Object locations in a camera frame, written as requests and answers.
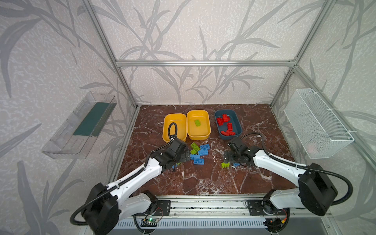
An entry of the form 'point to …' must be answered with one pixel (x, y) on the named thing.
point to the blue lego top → (205, 147)
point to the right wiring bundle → (275, 225)
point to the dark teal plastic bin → (236, 125)
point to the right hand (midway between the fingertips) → (230, 152)
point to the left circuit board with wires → (149, 222)
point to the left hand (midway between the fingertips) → (184, 149)
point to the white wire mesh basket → (319, 132)
